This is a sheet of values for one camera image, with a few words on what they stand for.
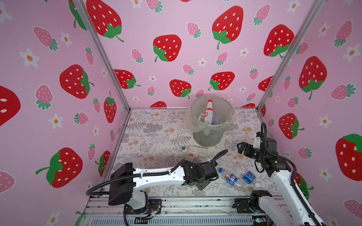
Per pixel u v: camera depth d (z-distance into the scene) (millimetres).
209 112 888
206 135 871
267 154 592
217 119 873
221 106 907
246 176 797
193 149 978
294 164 549
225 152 625
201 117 950
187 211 731
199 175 545
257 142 710
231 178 783
